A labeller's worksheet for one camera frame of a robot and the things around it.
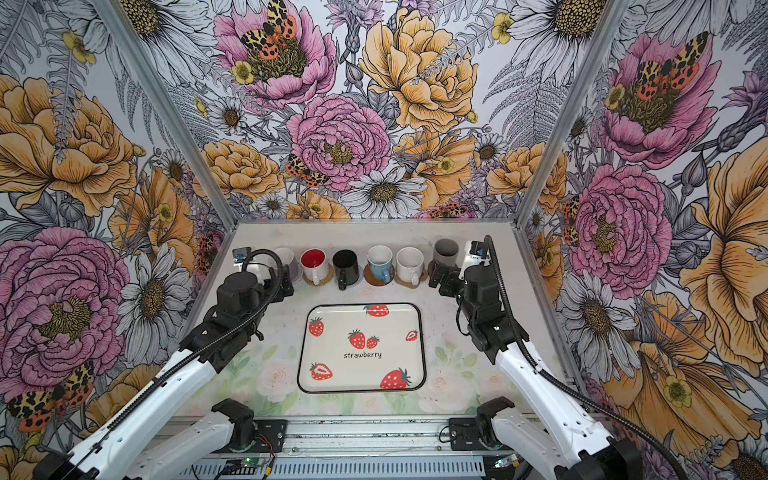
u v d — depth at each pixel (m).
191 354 0.48
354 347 0.89
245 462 0.71
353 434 0.76
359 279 1.04
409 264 1.03
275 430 0.75
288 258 1.01
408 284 1.02
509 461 0.71
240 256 0.63
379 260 1.01
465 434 0.74
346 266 0.99
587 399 0.42
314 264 1.04
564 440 0.41
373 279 1.03
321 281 1.02
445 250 1.00
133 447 0.42
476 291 0.56
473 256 0.65
